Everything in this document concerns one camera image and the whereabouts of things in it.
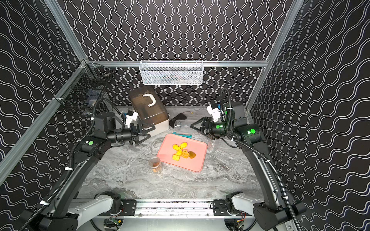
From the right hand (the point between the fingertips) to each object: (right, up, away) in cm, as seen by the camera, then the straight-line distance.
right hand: (194, 127), depth 63 cm
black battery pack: (-9, +7, +50) cm, 51 cm away
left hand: (-19, -1, 0) cm, 19 cm away
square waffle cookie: (-11, -21, +29) cm, 37 cm away
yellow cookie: (-6, -14, +34) cm, 37 cm away
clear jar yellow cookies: (+13, -14, +34) cm, 39 cm away
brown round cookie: (0, -19, +28) cm, 34 cm away
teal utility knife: (-4, -7, +40) cm, 40 cm away
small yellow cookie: (-10, -15, +32) cm, 36 cm away
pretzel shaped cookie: (-4, -18, +27) cm, 32 cm away
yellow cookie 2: (-8, -18, +30) cm, 36 cm away
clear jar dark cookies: (-22, -22, +20) cm, 37 cm away
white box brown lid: (-27, +11, +29) cm, 41 cm away
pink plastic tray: (+2, -25, +28) cm, 37 cm away
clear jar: (-6, 0, +9) cm, 10 cm away
